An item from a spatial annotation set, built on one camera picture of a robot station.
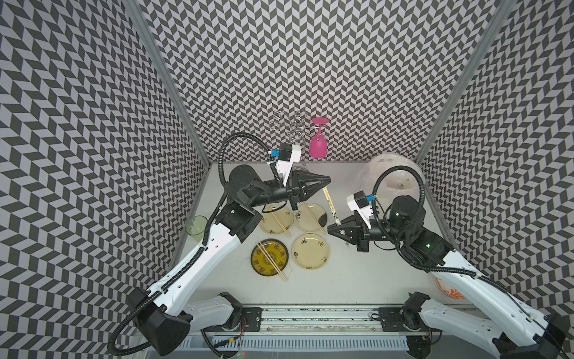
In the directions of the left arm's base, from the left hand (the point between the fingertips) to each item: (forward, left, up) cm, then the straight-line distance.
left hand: (328, 183), depth 52 cm
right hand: (-6, -1, -15) cm, 16 cm away
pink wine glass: (+42, -2, -26) cm, 50 cm away
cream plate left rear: (+15, +20, -45) cm, 52 cm away
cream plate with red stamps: (+1, +3, -44) cm, 45 cm away
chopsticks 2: (0, +20, -44) cm, 48 cm away
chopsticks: (+17, +1, -44) cm, 47 cm away
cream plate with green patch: (+16, +5, -45) cm, 48 cm away
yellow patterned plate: (+1, +15, -45) cm, 47 cm away
